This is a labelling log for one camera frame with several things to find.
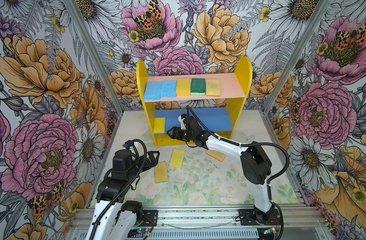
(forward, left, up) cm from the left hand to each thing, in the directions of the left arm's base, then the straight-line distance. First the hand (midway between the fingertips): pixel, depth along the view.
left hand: (153, 161), depth 73 cm
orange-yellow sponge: (+2, -1, -19) cm, 19 cm away
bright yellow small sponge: (+27, 0, -5) cm, 27 cm away
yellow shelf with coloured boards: (+57, -41, -12) cm, 71 cm away
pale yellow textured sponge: (+11, -10, -19) cm, 24 cm away
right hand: (+17, -7, -4) cm, 19 cm away
